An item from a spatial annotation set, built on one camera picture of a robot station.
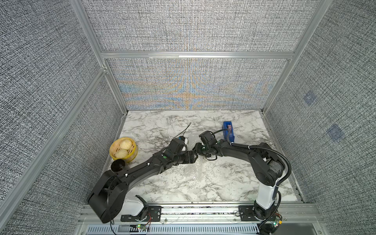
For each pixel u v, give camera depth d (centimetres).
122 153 90
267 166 50
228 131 101
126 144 94
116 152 92
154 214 74
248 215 73
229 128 100
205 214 75
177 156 69
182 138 78
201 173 87
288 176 49
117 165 86
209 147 72
